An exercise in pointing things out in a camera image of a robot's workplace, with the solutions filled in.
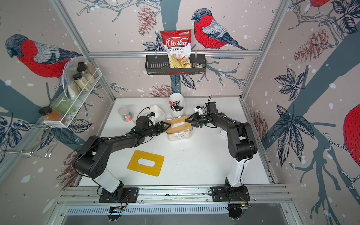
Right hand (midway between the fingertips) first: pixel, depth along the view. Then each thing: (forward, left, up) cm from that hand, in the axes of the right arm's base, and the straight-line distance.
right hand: (186, 121), depth 90 cm
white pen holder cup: (+19, +8, -4) cm, 21 cm away
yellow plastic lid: (-28, +18, -12) cm, 35 cm away
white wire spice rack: (-14, +58, +20) cm, 63 cm away
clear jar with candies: (+9, +45, -4) cm, 46 cm away
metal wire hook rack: (-29, +65, +24) cm, 75 cm away
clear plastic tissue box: (-7, +4, -7) cm, 11 cm away
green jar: (-7, +65, +21) cm, 68 cm away
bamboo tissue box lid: (-1, +5, -3) cm, 6 cm away
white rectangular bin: (+10, +19, -6) cm, 22 cm away
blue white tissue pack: (-3, -26, -8) cm, 27 cm away
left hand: (-3, +10, 0) cm, 10 cm away
